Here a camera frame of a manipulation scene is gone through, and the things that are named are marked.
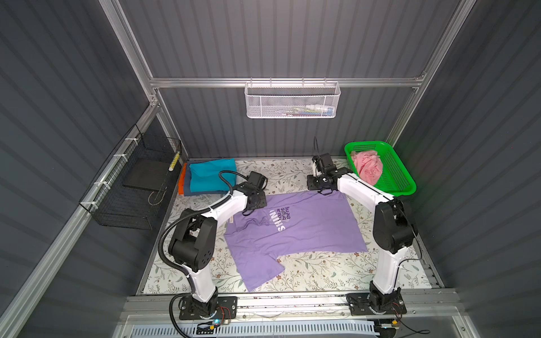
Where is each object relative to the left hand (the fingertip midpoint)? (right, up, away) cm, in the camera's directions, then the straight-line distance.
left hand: (258, 201), depth 95 cm
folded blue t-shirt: (-38, +10, +12) cm, 41 cm away
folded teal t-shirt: (-28, +11, +9) cm, 32 cm away
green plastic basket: (+70, +9, +13) cm, 72 cm away
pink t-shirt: (+57, +17, +14) cm, 61 cm away
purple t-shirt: (+19, -10, +1) cm, 21 cm away
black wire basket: (-45, +5, -21) cm, 50 cm away
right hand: (+24, +8, +2) cm, 26 cm away
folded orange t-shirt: (-41, +7, +11) cm, 43 cm away
